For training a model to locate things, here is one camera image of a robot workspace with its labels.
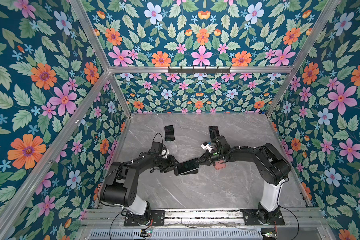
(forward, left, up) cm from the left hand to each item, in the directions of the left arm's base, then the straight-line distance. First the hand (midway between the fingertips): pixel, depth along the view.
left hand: (179, 162), depth 88 cm
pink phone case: (-3, -24, -2) cm, 24 cm away
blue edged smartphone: (+27, -26, -2) cm, 37 cm away
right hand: (-1, -11, +1) cm, 11 cm away
